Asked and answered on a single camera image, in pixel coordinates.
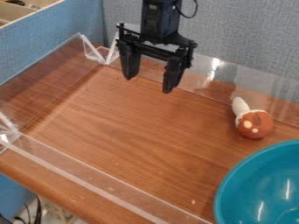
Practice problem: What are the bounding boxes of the wooden shelf box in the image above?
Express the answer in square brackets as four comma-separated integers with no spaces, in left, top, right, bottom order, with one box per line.
[0,0,65,29]

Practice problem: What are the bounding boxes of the blue bowl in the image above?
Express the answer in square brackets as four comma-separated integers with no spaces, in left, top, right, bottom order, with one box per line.
[213,139,299,224]

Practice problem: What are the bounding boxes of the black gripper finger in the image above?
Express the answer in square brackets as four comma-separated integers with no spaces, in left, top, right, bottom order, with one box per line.
[117,40,141,80]
[162,57,185,94]

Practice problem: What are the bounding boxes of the black floor cables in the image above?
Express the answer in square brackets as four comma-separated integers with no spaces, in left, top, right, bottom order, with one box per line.
[0,195,43,224]

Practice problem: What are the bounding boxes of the clear acrylic corner bracket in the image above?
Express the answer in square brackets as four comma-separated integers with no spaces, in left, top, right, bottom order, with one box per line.
[78,34,118,65]

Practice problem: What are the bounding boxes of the brown toy mushroom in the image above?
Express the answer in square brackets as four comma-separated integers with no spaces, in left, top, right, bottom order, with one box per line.
[232,97,273,139]

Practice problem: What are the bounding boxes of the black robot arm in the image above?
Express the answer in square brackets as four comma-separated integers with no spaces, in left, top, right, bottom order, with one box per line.
[115,0,197,94]

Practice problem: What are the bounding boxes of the clear acrylic back barrier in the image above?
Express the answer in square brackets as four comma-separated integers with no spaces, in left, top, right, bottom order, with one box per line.
[78,31,299,128]

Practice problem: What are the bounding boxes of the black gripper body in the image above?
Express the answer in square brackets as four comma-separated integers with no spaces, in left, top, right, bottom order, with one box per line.
[115,23,197,68]

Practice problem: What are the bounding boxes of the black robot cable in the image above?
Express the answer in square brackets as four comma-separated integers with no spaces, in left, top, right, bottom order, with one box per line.
[173,0,198,19]

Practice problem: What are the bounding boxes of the clear acrylic barrier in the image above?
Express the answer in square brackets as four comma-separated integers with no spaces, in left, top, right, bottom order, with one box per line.
[0,112,212,224]
[78,31,299,128]

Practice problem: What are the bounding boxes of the clear acrylic front barrier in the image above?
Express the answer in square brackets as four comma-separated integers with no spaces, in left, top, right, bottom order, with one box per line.
[0,112,212,224]

